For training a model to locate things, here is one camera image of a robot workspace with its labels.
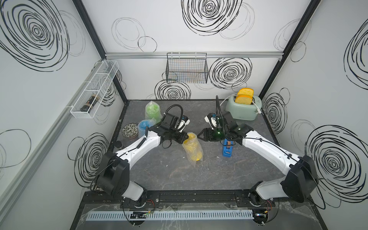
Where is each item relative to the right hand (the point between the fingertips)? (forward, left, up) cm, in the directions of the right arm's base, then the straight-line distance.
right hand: (200, 137), depth 77 cm
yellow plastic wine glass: (-4, +4, 0) cm, 6 cm away
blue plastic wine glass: (+9, +35, -3) cm, 36 cm away
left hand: (+3, +8, -5) cm, 9 cm away
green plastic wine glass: (+19, +30, -1) cm, 36 cm away
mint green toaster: (+24, -30, -6) cm, 39 cm away
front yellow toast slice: (+29, -29, +2) cm, 41 cm away
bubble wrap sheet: (-9, +3, -14) cm, 17 cm away
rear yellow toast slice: (+35, -32, +3) cm, 47 cm away
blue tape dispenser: (0, -18, -15) cm, 23 cm away
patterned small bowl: (+13, +48, -15) cm, 52 cm away
